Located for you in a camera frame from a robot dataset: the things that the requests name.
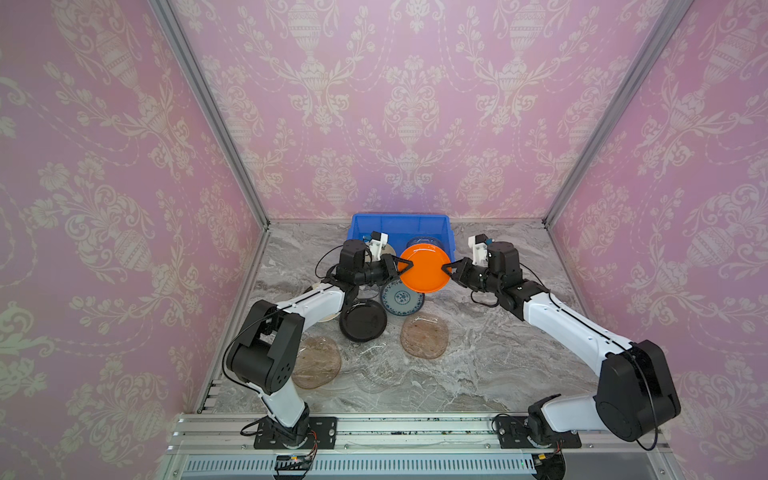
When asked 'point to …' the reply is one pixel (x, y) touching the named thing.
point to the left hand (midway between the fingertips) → (414, 268)
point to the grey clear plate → (424, 240)
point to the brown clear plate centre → (424, 335)
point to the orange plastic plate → (426, 275)
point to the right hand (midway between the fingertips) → (443, 266)
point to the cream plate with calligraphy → (388, 250)
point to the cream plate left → (323, 302)
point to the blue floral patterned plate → (400, 300)
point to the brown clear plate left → (317, 363)
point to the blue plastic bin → (401, 227)
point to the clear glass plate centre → (377, 368)
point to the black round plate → (363, 320)
